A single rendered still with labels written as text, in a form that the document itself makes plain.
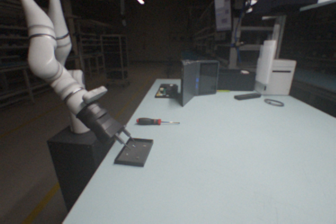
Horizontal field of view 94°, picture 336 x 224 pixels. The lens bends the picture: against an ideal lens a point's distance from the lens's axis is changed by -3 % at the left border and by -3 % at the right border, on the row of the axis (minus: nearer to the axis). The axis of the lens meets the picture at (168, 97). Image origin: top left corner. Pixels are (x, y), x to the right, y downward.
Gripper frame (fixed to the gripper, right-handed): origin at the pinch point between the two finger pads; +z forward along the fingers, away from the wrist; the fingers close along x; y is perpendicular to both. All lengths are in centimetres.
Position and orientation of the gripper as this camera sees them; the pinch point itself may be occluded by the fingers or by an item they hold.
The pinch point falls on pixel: (133, 145)
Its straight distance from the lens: 52.9
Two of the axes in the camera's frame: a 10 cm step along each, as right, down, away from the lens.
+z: 6.9, 7.2, 0.7
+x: -2.3, 3.1, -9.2
